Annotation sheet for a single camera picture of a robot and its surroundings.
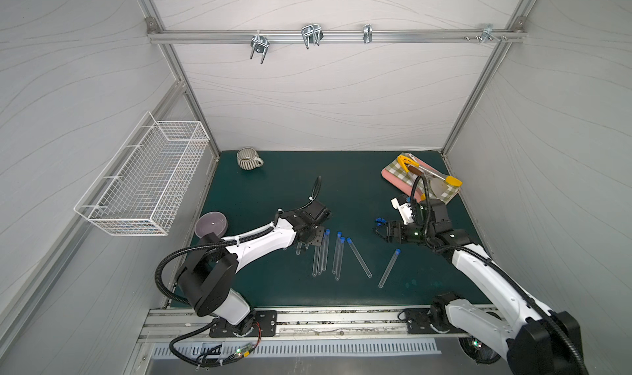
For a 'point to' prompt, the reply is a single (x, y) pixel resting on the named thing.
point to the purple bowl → (211, 222)
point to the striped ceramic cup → (248, 158)
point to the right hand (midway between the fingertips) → (381, 228)
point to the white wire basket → (138, 192)
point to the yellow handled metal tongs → (406, 162)
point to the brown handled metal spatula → (439, 186)
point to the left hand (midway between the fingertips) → (315, 235)
